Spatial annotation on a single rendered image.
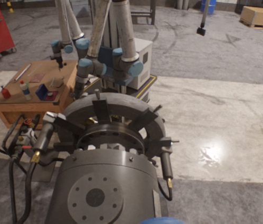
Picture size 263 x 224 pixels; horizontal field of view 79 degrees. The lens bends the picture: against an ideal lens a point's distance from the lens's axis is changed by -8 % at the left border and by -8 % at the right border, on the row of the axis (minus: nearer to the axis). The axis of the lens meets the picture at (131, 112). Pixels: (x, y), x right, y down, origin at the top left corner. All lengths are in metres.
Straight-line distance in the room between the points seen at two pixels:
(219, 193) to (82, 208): 1.41
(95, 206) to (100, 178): 0.11
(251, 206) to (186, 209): 0.61
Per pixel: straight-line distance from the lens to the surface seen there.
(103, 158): 0.83
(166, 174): 1.27
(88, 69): 1.29
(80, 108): 1.02
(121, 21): 1.31
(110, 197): 0.71
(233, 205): 1.89
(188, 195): 1.77
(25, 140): 1.68
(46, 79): 2.37
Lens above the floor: 1.59
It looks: 43 degrees down
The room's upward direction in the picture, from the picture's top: straight up
